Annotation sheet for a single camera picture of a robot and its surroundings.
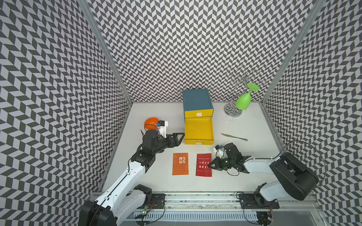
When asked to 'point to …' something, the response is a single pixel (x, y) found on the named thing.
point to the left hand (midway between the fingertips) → (179, 136)
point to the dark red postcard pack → (202, 168)
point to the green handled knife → (245, 139)
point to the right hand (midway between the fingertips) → (208, 169)
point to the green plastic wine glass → (243, 101)
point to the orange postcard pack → (180, 164)
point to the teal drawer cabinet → (196, 100)
